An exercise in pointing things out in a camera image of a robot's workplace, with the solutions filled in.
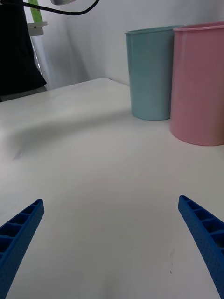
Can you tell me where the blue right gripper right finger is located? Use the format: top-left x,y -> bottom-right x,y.
177,195 -> 224,299

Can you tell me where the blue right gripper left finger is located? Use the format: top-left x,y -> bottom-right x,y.
0,199 -> 45,299

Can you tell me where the pink plastic bin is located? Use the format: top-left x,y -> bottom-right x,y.
169,21 -> 224,147

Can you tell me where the pale blue plastic bin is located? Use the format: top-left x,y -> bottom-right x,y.
124,25 -> 185,121

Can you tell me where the black robot torso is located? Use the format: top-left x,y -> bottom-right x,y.
0,0 -> 48,97

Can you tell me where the green upright strip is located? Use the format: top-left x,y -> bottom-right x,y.
28,0 -> 44,24

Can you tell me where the white bracket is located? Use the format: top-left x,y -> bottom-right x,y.
26,21 -> 49,36

